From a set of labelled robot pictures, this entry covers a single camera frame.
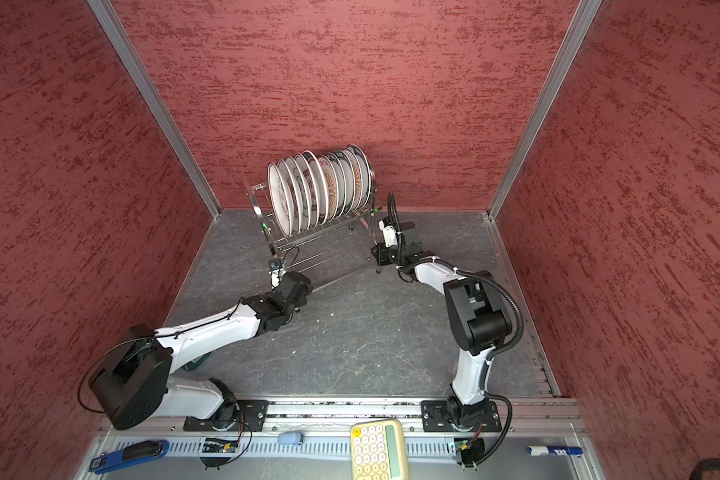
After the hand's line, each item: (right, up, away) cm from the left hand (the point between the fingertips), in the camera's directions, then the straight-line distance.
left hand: (294, 293), depth 89 cm
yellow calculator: (+25, -33, -21) cm, 46 cm away
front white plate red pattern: (-2, +28, -8) cm, 29 cm away
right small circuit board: (+48, -35, -18) cm, 62 cm away
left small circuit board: (-15, -35, -17) cm, 42 cm away
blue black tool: (-31, -32, -23) cm, 50 cm away
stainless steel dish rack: (+13, +16, +22) cm, 30 cm away
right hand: (+24, +12, +7) cm, 28 cm away
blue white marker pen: (+67, -33, -20) cm, 78 cm away
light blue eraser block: (+4, -30, -20) cm, 37 cm away
